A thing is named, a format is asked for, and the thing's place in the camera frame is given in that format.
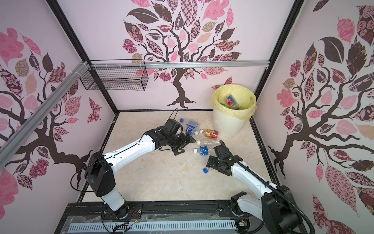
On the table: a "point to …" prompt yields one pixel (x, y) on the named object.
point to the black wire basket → (121, 78)
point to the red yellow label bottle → (209, 133)
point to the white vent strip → (152, 227)
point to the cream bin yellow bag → (229, 122)
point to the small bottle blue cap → (205, 170)
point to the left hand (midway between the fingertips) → (191, 147)
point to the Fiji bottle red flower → (230, 101)
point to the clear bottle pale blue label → (190, 122)
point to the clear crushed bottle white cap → (208, 143)
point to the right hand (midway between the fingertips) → (214, 163)
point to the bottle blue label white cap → (203, 150)
